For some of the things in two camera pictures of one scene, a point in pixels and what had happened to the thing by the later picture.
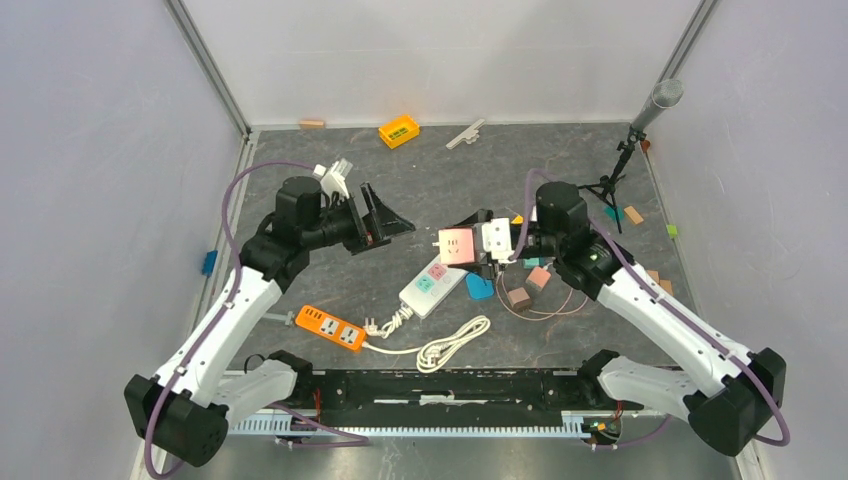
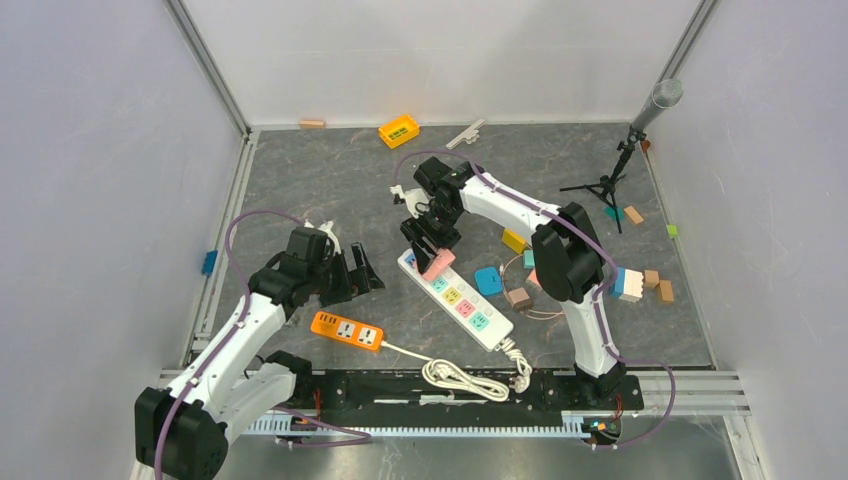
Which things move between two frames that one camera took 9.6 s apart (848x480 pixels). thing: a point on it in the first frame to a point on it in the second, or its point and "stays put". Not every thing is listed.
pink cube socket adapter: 457,245 to 438,264
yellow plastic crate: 399,132 stays put
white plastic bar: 470,136 stays put
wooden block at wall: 312,124 stays put
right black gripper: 487,270 to 415,230
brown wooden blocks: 665,284 stays put
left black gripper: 388,223 to 345,292
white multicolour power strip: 430,287 to 462,302
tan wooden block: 633,215 stays put
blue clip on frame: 209,263 stays put
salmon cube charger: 538,278 stays put
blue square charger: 478,287 stays put
